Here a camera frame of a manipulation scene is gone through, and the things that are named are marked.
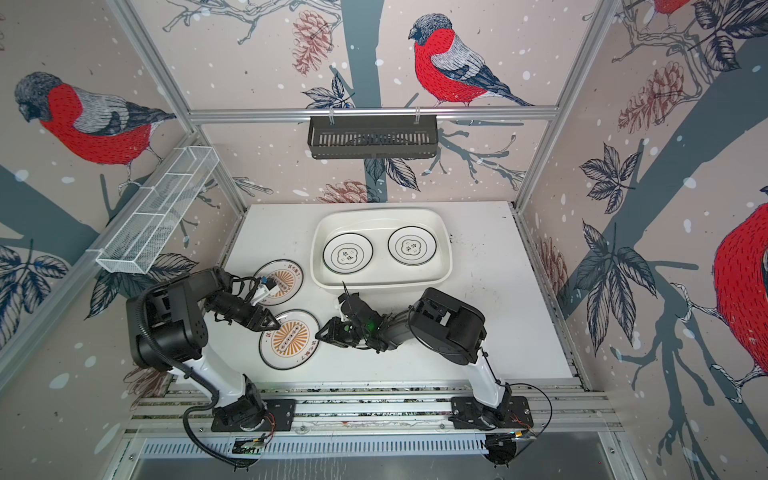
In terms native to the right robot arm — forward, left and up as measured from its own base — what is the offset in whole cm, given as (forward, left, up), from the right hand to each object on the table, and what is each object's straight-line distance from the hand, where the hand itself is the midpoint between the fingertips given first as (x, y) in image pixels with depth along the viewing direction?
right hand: (316, 342), depth 84 cm
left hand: (+4, +16, +1) cm, 16 cm away
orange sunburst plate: (+23, +18, 0) cm, 29 cm away
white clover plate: (+32, -5, +1) cm, 32 cm away
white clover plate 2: (+37, -27, 0) cm, 46 cm away
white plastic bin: (+35, -16, -1) cm, 38 cm away
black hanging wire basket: (+64, -13, +28) cm, 71 cm away
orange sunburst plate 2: (0, +7, -1) cm, 7 cm away
